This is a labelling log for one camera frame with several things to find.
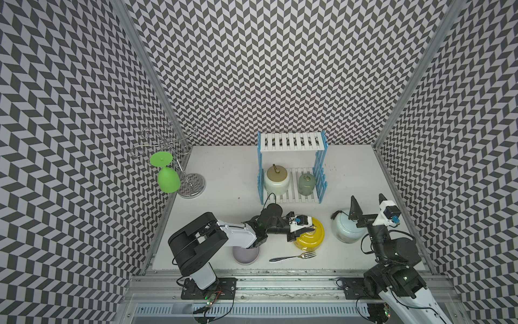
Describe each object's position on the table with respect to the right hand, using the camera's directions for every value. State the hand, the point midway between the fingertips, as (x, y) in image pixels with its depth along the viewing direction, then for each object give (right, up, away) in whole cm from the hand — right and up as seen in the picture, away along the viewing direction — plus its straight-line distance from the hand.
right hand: (364, 198), depth 69 cm
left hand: (-16, -12, +8) cm, 22 cm away
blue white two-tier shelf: (-18, +22, +16) cm, 32 cm away
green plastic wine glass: (-71, +6, +7) cm, 72 cm away
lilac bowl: (-42, -23, +7) cm, 48 cm away
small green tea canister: (-15, +3, +23) cm, 28 cm away
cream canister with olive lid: (-29, +4, +22) cm, 37 cm away
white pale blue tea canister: (-3, -14, +10) cm, 17 cm away
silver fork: (-18, -25, +11) cm, 33 cm away
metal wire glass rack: (-87, +24, +48) cm, 102 cm away
